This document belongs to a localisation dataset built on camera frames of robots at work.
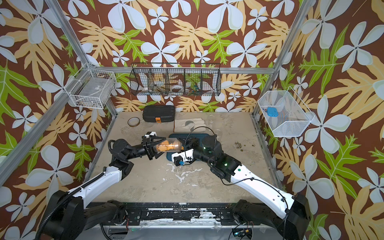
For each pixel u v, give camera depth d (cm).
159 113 115
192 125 111
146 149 64
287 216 38
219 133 104
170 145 69
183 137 65
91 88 86
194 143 60
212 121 104
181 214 77
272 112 86
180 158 56
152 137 66
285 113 83
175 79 97
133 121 115
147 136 75
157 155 68
